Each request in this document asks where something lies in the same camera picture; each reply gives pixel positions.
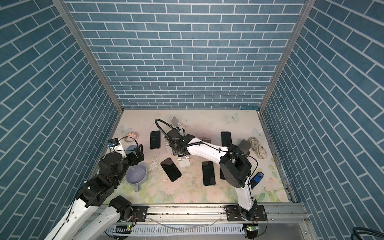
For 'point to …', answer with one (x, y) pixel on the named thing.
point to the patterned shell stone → (258, 148)
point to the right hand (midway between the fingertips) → (178, 146)
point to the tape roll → (133, 134)
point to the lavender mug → (136, 174)
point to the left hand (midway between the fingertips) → (136, 147)
